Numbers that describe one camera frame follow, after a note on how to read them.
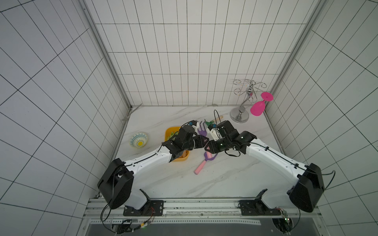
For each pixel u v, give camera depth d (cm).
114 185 42
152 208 71
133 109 119
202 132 79
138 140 98
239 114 111
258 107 98
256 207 66
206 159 90
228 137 60
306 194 39
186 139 62
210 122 110
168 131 97
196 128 74
